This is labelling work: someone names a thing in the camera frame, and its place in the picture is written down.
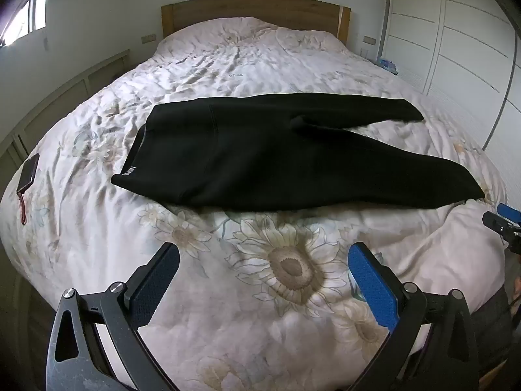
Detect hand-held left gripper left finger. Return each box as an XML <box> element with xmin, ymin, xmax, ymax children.
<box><xmin>45</xmin><ymin>242</ymin><xmax>180</xmax><ymax>391</ymax></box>

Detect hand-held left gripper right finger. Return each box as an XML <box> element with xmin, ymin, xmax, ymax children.
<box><xmin>348</xmin><ymin>242</ymin><xmax>478</xmax><ymax>391</ymax></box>

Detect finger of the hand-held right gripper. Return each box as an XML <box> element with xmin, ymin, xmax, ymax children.
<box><xmin>482</xmin><ymin>211</ymin><xmax>521</xmax><ymax>254</ymax></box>
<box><xmin>497</xmin><ymin>203</ymin><xmax>521</xmax><ymax>224</ymax></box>

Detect black pants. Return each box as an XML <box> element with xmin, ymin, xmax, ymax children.
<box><xmin>111</xmin><ymin>93</ymin><xmax>486</xmax><ymax>211</ymax></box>

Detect floral duvet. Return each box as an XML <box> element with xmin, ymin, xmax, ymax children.
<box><xmin>0</xmin><ymin>16</ymin><xmax>509</xmax><ymax>391</ymax></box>

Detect dark cloth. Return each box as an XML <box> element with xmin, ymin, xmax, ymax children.
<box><xmin>472</xmin><ymin>283</ymin><xmax>514</xmax><ymax>377</ymax></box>

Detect dark smartphone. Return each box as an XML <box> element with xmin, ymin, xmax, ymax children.
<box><xmin>16</xmin><ymin>153</ymin><xmax>41</xmax><ymax>195</ymax></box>

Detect white wardrobe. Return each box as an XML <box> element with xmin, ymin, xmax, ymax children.
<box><xmin>376</xmin><ymin>0</ymin><xmax>521</xmax><ymax>164</ymax></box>

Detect wooden headboard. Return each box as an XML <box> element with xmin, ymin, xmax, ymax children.
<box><xmin>161</xmin><ymin>0</ymin><xmax>351</xmax><ymax>43</ymax></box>

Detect window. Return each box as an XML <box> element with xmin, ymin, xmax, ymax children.
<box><xmin>0</xmin><ymin>0</ymin><xmax>71</xmax><ymax>46</ymax></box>

